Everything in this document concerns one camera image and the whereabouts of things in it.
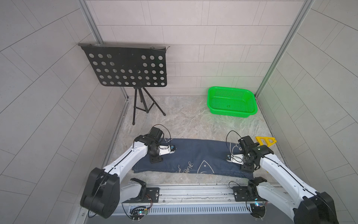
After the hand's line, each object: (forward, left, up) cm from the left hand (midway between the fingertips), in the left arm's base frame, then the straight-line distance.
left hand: (160, 152), depth 84 cm
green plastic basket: (+42, -53, +1) cm, 67 cm away
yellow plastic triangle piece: (+8, -69, 0) cm, 69 cm away
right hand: (-5, -50, 0) cm, 50 cm away
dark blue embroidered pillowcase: (-3, -21, 0) cm, 21 cm away
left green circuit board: (-30, +7, +1) cm, 31 cm away
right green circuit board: (-29, -52, -3) cm, 59 cm away
